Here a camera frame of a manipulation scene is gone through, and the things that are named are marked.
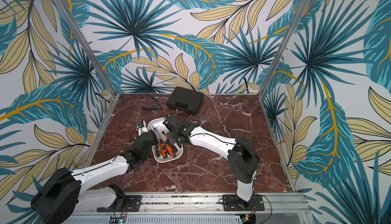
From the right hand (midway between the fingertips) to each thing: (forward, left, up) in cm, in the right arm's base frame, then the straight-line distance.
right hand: (173, 133), depth 85 cm
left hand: (+1, +12, 0) cm, 12 cm away
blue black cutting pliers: (+27, +16, -10) cm, 34 cm away
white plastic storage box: (+6, +11, 0) cm, 12 cm away
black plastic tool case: (+30, -6, -6) cm, 32 cm away
